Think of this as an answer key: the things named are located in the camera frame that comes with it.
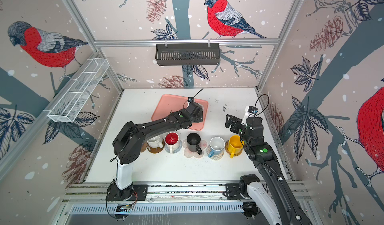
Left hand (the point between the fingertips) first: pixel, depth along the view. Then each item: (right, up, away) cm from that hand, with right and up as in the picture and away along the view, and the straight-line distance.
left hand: (196, 113), depth 90 cm
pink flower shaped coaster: (+4, -19, 0) cm, 19 cm away
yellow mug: (+23, -19, -3) cm, 30 cm away
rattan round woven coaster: (+18, -22, -3) cm, 28 cm away
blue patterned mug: (+12, -18, -5) cm, 22 cm away
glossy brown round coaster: (-25, -22, -3) cm, 33 cm away
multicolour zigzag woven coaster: (+11, -25, -5) cm, 28 cm away
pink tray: (-21, +6, +20) cm, 30 cm away
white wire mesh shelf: (-63, +7, -18) cm, 66 cm away
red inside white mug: (-15, -17, -1) cm, 23 cm away
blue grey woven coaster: (-10, -20, -1) cm, 22 cm away
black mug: (-2, -17, -2) cm, 17 cm away
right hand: (+18, -1, -16) cm, 24 cm away
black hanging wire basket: (-7, +42, +17) cm, 46 cm away
